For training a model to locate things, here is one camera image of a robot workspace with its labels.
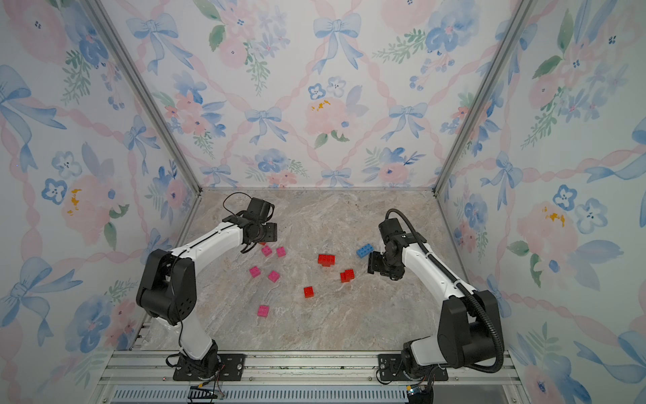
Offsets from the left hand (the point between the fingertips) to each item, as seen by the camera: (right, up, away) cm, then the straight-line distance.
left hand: (268, 231), depth 94 cm
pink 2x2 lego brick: (-1, -8, +3) cm, 9 cm away
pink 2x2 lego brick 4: (+3, -16, -3) cm, 17 cm away
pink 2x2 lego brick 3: (-4, -15, -2) cm, 15 cm away
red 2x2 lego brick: (+29, -16, -4) cm, 34 cm away
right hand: (+40, -13, -9) cm, 43 cm away
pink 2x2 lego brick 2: (+4, -8, +3) cm, 10 cm away
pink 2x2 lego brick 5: (+1, -26, -12) cm, 28 cm away
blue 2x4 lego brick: (+37, -8, +3) cm, 38 cm away
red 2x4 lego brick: (+22, -11, 0) cm, 25 cm away
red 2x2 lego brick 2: (+16, -21, -7) cm, 27 cm away
